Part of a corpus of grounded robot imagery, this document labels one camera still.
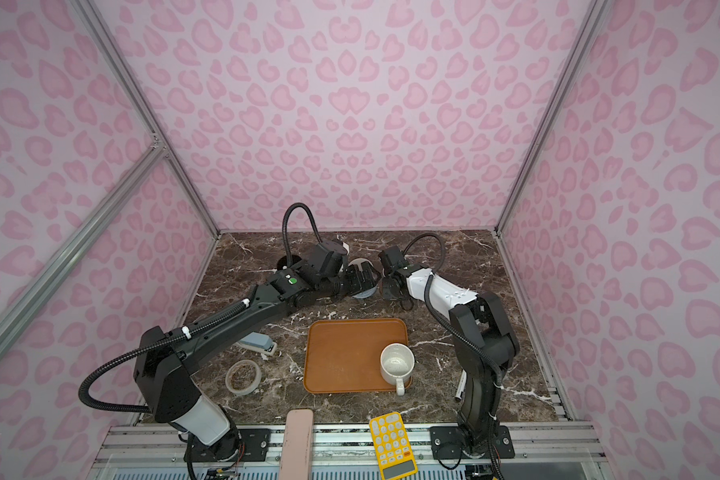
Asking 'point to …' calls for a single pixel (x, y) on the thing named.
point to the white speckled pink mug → (397, 361)
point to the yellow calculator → (396, 455)
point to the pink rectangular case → (297, 445)
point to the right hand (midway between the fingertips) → (395, 288)
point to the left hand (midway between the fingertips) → (374, 276)
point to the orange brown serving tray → (343, 355)
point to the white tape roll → (243, 377)
